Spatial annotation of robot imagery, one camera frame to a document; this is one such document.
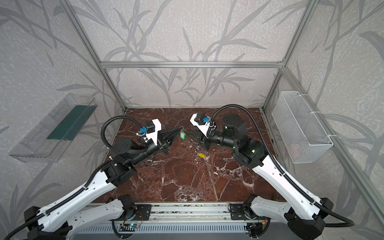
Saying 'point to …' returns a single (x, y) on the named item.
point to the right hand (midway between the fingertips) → (191, 123)
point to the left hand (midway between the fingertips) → (181, 126)
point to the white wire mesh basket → (303, 137)
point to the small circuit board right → (256, 229)
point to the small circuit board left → (133, 225)
